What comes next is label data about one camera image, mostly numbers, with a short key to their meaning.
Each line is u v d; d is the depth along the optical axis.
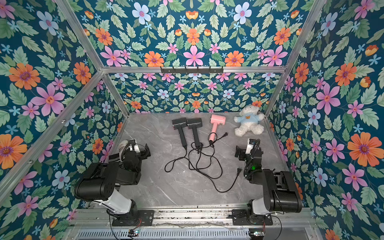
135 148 0.81
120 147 0.98
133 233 0.72
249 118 1.06
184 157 0.96
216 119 1.09
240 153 0.83
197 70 0.93
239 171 0.89
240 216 0.73
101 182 0.46
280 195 0.44
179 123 1.05
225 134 1.06
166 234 0.77
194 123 1.06
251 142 0.79
